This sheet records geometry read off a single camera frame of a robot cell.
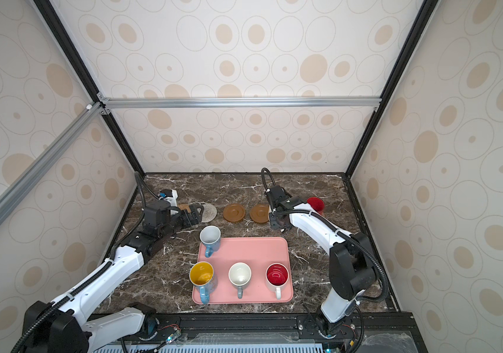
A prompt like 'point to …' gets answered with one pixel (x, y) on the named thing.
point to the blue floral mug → (210, 236)
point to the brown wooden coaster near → (234, 212)
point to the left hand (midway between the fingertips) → (200, 207)
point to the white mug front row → (240, 274)
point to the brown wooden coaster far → (259, 213)
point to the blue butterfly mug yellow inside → (202, 277)
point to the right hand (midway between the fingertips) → (282, 221)
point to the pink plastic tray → (243, 254)
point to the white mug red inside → (276, 277)
